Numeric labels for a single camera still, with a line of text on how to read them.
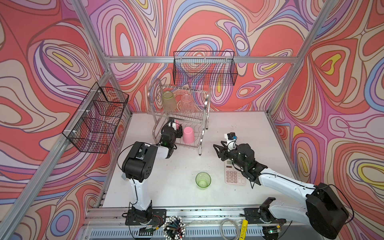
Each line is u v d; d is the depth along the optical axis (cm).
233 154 70
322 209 41
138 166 51
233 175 86
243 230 69
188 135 90
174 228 60
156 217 73
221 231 70
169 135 76
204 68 96
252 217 73
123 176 54
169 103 80
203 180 84
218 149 75
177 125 87
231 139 68
